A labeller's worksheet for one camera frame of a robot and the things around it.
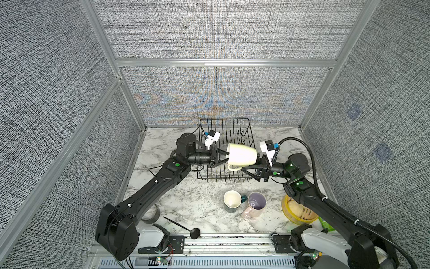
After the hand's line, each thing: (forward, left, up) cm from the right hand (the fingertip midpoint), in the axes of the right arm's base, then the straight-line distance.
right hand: (243, 163), depth 63 cm
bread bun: (-9, -27, -25) cm, 38 cm away
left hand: (+2, +3, +1) cm, 3 cm away
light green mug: (+2, +2, +3) cm, 4 cm away
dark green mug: (-4, +2, -28) cm, 29 cm away
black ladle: (-18, +20, -31) cm, 41 cm away
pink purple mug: (-5, -10, -30) cm, 32 cm away
